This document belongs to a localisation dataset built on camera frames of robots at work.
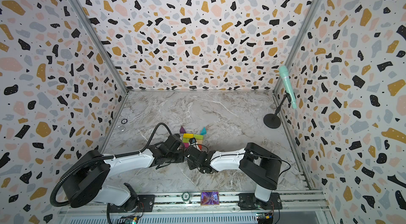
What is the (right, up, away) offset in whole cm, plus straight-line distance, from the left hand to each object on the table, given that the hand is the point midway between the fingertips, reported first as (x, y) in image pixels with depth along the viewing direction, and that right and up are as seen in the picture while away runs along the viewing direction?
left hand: (189, 156), depth 87 cm
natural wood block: (+5, +6, +7) cm, 11 cm away
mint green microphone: (+50, +46, -5) cm, 68 cm away
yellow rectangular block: (-2, +10, +10) cm, 14 cm away
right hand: (+2, -2, 0) cm, 3 cm away
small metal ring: (-45, +18, +16) cm, 51 cm away
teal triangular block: (+7, +12, +10) cm, 17 cm away
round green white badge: (+1, -12, -17) cm, 21 cm away
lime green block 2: (-1, +10, -5) cm, 11 cm away
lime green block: (+4, +9, +10) cm, 14 cm away
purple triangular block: (-6, +13, +10) cm, 17 cm away
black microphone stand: (+53, +18, +16) cm, 58 cm away
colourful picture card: (+12, -15, -13) cm, 23 cm away
